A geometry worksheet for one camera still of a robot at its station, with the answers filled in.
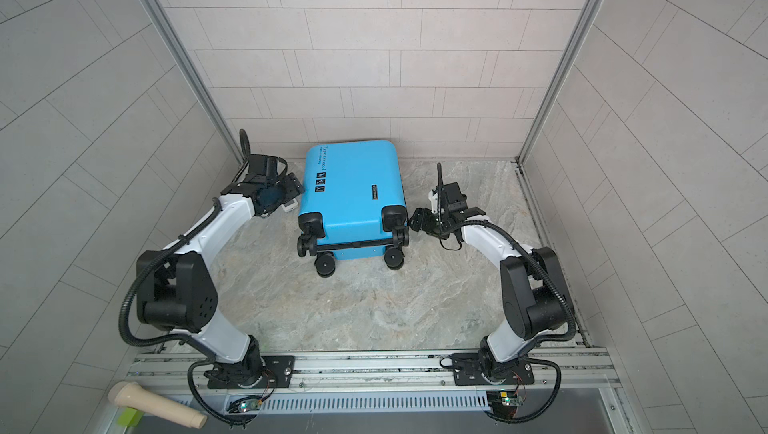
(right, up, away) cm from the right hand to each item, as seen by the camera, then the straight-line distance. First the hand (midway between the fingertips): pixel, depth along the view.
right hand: (414, 223), depth 89 cm
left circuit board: (-38, -36, -25) cm, 58 cm away
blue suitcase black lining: (-17, +7, -10) cm, 21 cm away
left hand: (-34, +12, +1) cm, 36 cm away
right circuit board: (+20, -38, -21) cm, 47 cm away
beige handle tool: (-63, -34, -25) cm, 76 cm away
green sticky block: (-62, -38, -26) cm, 78 cm away
